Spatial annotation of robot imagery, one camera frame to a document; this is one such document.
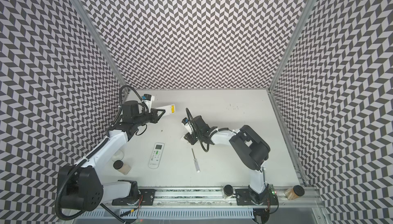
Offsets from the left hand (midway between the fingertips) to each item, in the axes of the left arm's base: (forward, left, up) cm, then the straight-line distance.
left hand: (163, 111), depth 83 cm
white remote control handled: (+2, -2, -1) cm, 3 cm away
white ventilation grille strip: (-45, -37, -20) cm, 61 cm away
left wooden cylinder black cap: (-27, +18, -11) cm, 34 cm away
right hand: (-8, -12, -18) cm, 23 cm away
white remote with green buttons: (-18, +5, -17) cm, 25 cm away
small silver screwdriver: (-22, -17, -19) cm, 34 cm away
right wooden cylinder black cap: (-38, -62, -12) cm, 73 cm away
